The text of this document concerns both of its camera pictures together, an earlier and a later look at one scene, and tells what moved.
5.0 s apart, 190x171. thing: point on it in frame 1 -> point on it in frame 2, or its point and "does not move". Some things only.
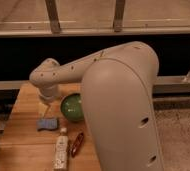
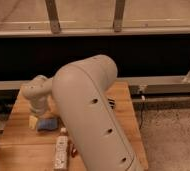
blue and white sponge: x=46 y=123 does not move
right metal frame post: x=119 y=15 does not move
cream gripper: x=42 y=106 -> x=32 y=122
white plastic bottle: x=61 y=151 does not move
